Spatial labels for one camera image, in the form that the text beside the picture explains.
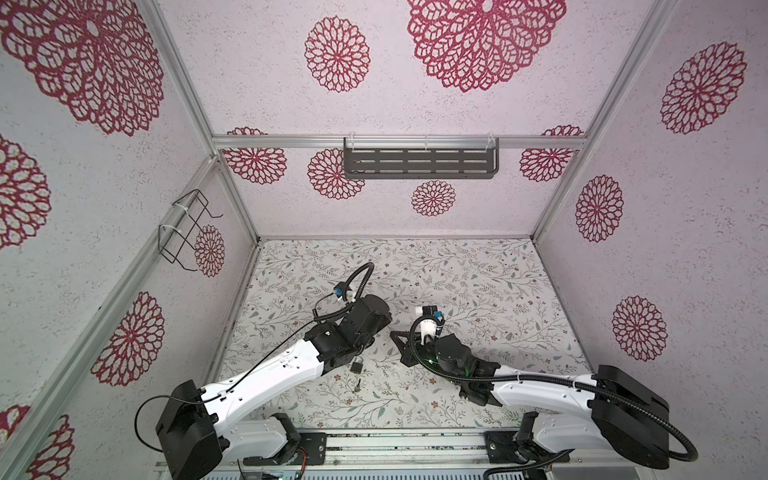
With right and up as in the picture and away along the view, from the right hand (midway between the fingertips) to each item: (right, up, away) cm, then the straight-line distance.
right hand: (390, 331), depth 75 cm
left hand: (-1, +5, +3) cm, 6 cm away
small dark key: (-9, -18, +8) cm, 22 cm away
